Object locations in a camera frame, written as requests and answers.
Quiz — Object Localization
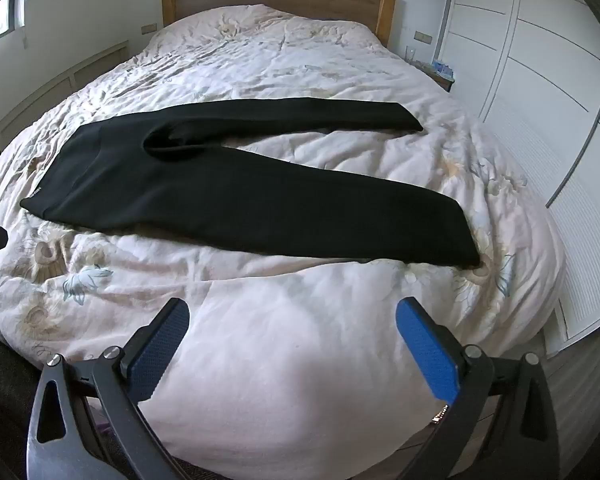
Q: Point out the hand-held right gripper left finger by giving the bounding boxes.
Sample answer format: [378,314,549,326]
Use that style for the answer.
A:
[26,297,191,480]

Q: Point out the white low cabinet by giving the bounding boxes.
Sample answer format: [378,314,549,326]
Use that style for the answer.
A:
[0,40,131,176]

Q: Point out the wooden nightstand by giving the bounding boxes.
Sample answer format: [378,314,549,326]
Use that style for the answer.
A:
[420,62,456,93]

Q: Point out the black pants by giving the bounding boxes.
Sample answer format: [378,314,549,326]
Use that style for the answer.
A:
[20,96,482,269]

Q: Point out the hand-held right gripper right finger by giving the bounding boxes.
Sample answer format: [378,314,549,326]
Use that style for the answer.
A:
[395,296,561,480]

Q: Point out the white wardrobe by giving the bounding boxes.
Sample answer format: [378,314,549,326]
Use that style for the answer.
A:
[437,0,600,341]

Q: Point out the bed with floral duvet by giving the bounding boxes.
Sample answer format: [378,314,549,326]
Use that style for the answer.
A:
[0,4,566,478]

